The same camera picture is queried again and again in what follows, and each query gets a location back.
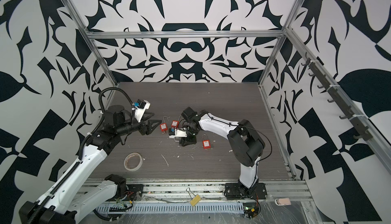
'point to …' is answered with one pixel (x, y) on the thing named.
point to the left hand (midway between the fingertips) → (156, 114)
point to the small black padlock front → (177, 139)
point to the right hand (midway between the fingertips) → (184, 138)
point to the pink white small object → (282, 201)
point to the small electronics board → (251, 209)
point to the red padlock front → (206, 143)
